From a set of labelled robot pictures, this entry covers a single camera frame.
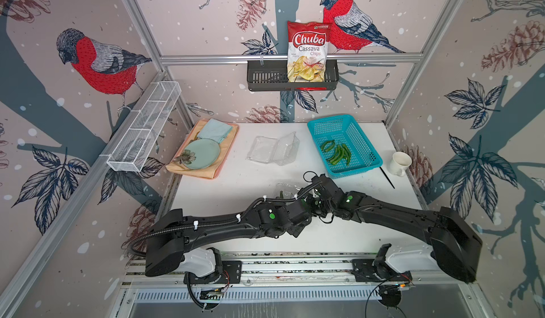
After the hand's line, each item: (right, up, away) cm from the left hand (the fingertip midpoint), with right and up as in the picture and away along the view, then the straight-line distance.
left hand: (296, 211), depth 77 cm
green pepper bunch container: (+25, +21, +27) cm, 42 cm away
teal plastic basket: (+30, +33, +39) cm, 59 cm away
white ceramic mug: (+49, +17, +17) cm, 54 cm away
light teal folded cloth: (-43, +32, +41) cm, 68 cm away
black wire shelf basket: (-9, +59, +30) cm, 67 cm away
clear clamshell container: (-4, +5, +11) cm, 13 cm away
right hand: (0, 0, +3) cm, 3 cm away
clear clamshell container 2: (-5, +21, +33) cm, 39 cm away
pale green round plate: (-44, +21, +31) cm, 58 cm away
